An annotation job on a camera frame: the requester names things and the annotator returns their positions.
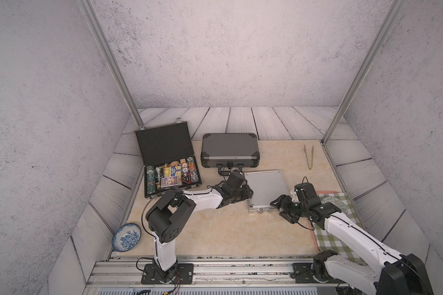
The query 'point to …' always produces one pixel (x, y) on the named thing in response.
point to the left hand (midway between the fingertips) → (255, 195)
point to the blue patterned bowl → (127, 237)
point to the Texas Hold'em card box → (172, 171)
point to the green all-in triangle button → (186, 179)
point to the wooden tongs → (310, 168)
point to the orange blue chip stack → (193, 173)
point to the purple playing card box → (169, 181)
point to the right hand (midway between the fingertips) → (275, 207)
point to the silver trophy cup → (157, 172)
